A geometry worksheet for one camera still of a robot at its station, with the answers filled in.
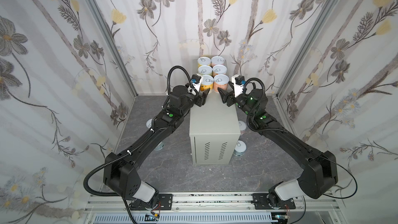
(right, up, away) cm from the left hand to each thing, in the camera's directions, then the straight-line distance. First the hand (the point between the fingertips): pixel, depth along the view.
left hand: (201, 81), depth 72 cm
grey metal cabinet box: (+5, -22, -11) cm, 25 cm away
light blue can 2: (+22, -36, +14) cm, 44 cm away
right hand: (+11, 0, -3) cm, 11 cm away
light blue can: (-25, -36, +20) cm, 48 cm away
